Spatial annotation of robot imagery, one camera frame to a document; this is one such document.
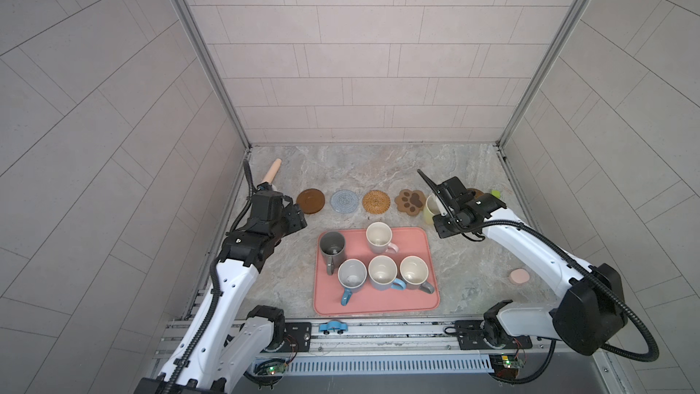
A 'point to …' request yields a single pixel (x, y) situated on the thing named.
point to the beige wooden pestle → (272, 172)
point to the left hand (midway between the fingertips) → (298, 210)
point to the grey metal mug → (333, 245)
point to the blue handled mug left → (351, 274)
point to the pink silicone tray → (410, 242)
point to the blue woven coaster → (344, 201)
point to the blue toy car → (334, 326)
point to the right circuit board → (506, 365)
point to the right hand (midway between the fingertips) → (440, 225)
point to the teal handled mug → (414, 272)
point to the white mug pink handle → (378, 236)
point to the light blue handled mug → (382, 274)
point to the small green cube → (496, 192)
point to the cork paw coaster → (410, 202)
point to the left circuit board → (275, 367)
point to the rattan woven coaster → (375, 202)
